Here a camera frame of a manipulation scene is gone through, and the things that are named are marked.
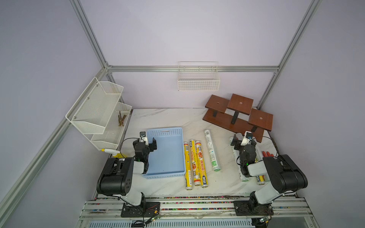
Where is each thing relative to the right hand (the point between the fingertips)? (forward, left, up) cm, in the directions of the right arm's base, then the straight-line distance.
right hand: (242, 137), depth 92 cm
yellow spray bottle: (-13, +78, +6) cm, 79 cm away
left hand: (+1, +64, -2) cm, 64 cm away
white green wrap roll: (-16, +19, -5) cm, 26 cm away
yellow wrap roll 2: (-26, +32, -5) cm, 41 cm away
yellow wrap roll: (-16, +37, -5) cm, 41 cm away
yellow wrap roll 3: (-25, +27, -5) cm, 37 cm away
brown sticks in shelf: (+13, +82, +7) cm, 83 cm away
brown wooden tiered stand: (+19, -1, +1) cm, 19 cm away
